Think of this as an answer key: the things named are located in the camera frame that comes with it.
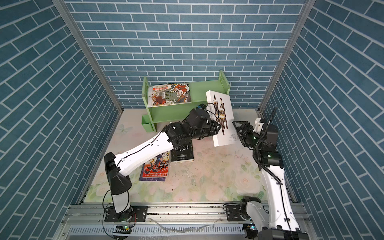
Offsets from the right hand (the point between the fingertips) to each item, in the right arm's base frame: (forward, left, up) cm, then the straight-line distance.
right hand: (233, 124), depth 72 cm
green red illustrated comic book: (+22, +38, -1) cm, 44 cm away
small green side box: (+13, +54, -20) cm, 59 cm away
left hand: (-3, +6, +1) cm, 6 cm away
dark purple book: (-19, +38, -30) cm, 52 cm away
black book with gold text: (-4, +30, -29) cm, 42 cm away
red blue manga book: (-13, +41, -27) cm, 51 cm away
